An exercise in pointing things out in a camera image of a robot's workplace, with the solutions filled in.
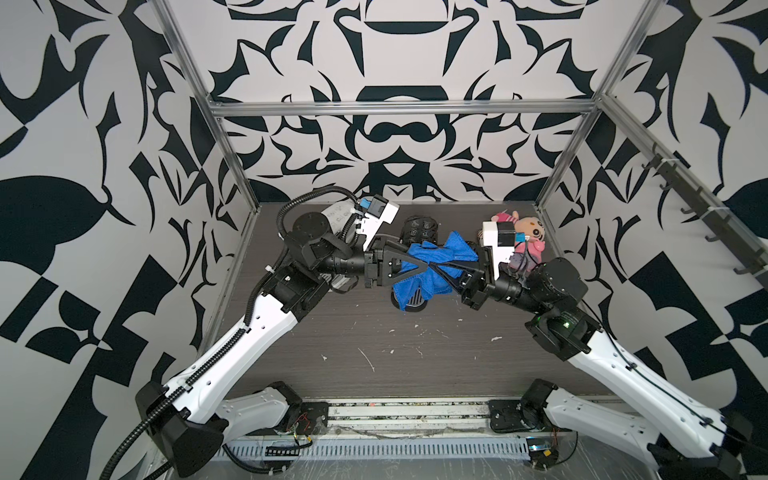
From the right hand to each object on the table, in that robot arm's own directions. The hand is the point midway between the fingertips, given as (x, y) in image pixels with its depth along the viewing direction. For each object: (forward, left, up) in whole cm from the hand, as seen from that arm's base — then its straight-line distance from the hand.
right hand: (434, 260), depth 52 cm
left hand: (0, +2, 0) cm, 2 cm away
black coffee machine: (+24, 0, -21) cm, 32 cm away
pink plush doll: (+30, -38, -35) cm, 60 cm away
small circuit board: (-24, -28, -45) cm, 58 cm away
